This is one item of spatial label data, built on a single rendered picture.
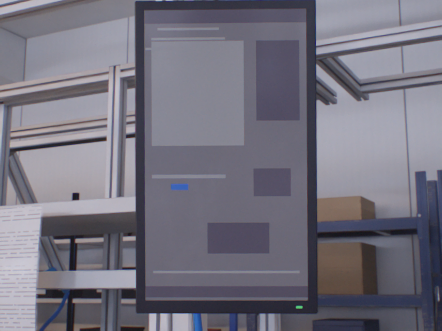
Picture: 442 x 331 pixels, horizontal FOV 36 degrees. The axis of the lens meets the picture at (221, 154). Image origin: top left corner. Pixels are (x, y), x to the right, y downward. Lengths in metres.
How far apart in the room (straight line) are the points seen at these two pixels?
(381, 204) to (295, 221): 3.65
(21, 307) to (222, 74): 0.75
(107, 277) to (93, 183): 4.27
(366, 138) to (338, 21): 0.92
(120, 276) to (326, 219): 2.91
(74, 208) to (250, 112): 0.67
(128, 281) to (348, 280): 2.85
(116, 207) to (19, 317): 0.32
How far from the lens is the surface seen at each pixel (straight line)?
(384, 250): 4.72
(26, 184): 2.70
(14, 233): 1.62
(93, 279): 1.60
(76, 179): 5.95
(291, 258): 1.12
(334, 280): 4.31
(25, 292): 1.59
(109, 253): 2.17
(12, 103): 2.63
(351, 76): 2.34
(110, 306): 2.14
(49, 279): 1.68
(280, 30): 1.12
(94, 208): 1.62
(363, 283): 4.27
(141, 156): 1.11
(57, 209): 1.68
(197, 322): 1.37
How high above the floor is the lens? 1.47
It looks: 11 degrees up
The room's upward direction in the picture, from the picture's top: straight up
